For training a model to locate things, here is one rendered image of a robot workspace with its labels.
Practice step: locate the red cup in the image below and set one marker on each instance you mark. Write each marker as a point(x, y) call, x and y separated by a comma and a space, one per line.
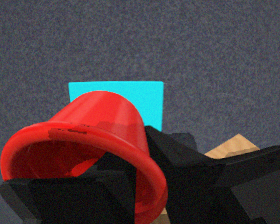
point(73, 140)

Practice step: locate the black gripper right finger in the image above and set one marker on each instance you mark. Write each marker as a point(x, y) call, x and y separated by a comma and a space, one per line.
point(194, 179)

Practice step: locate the light brown wooden plank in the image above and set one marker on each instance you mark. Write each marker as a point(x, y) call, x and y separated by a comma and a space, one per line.
point(232, 147)

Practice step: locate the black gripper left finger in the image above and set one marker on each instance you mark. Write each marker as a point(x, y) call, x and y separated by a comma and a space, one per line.
point(105, 193)

